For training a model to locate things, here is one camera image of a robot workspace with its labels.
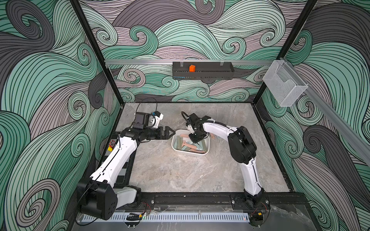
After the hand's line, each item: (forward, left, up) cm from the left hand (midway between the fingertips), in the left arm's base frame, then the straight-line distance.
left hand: (168, 131), depth 77 cm
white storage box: (+4, -7, -20) cm, 21 cm away
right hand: (+7, -18, -20) cm, 28 cm away
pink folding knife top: (0, -15, -19) cm, 24 cm away
